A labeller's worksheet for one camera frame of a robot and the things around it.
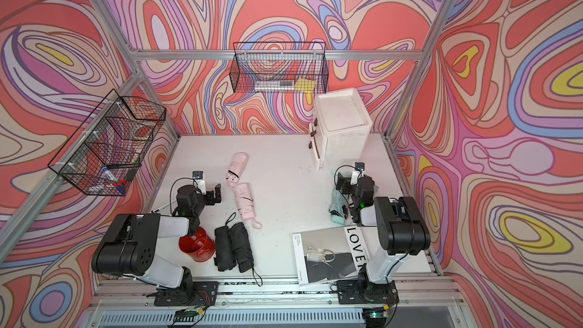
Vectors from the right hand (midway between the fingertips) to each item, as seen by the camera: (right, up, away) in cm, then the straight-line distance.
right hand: (350, 178), depth 97 cm
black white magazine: (-12, -25, -18) cm, 33 cm away
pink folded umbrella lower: (-44, -11, -5) cm, 46 cm away
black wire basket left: (-87, +9, -23) cm, 91 cm away
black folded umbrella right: (-42, -24, -18) cm, 52 cm away
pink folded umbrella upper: (-52, +4, +8) cm, 52 cm away
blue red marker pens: (-78, +1, -29) cm, 83 cm away
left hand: (-60, -3, -2) cm, 60 cm away
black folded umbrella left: (-49, -27, -17) cm, 59 cm away
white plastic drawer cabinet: (-7, +19, -9) cm, 22 cm away
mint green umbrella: (-6, -9, -5) cm, 11 cm away
